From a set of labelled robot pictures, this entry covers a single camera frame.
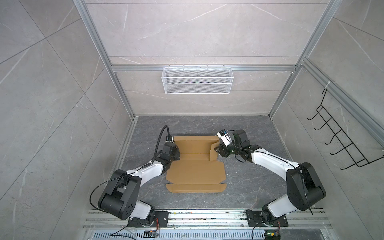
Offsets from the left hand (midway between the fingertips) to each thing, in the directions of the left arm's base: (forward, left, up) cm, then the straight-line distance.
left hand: (175, 147), depth 92 cm
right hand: (-2, -27, +3) cm, 27 cm away
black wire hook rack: (-26, -77, +27) cm, 86 cm away
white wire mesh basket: (+39, -16, +22) cm, 48 cm away
